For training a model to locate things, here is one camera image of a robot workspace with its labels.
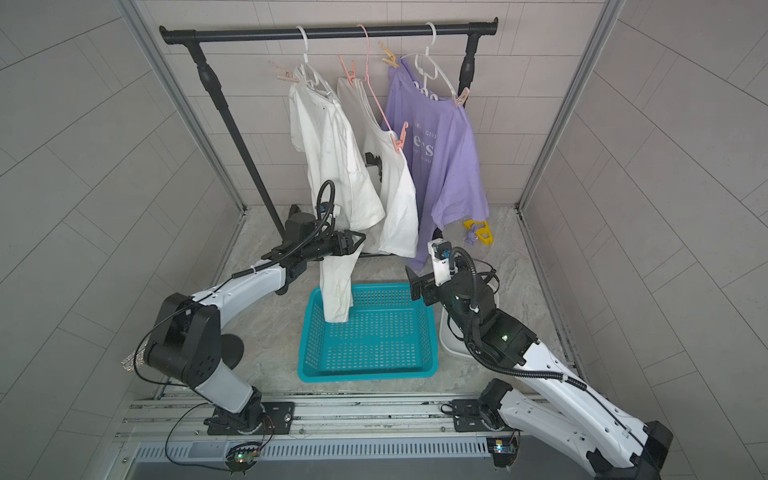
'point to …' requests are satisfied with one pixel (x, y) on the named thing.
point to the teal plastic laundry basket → (387, 336)
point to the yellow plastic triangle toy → (484, 234)
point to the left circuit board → (242, 457)
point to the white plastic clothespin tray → (452, 344)
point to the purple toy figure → (471, 237)
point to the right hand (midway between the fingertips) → (422, 261)
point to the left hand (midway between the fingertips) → (363, 234)
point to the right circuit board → (504, 450)
